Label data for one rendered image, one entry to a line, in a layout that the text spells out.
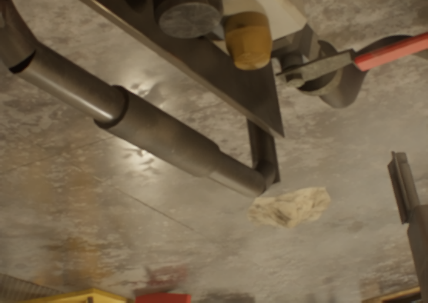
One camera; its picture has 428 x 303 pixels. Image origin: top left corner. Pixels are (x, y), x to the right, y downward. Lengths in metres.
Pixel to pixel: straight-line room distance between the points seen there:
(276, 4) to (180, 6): 0.12
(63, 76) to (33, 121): 1.29
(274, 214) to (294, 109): 0.74
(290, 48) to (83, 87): 0.25
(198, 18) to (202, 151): 0.11
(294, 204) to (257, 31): 1.85
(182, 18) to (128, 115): 0.07
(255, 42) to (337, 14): 0.89
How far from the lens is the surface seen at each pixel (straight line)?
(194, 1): 0.46
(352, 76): 0.81
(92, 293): 3.36
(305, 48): 0.65
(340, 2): 1.40
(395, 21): 1.50
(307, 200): 2.39
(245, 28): 0.55
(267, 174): 0.64
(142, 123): 0.47
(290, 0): 0.57
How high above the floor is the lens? 0.78
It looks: 24 degrees down
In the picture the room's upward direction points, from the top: 173 degrees clockwise
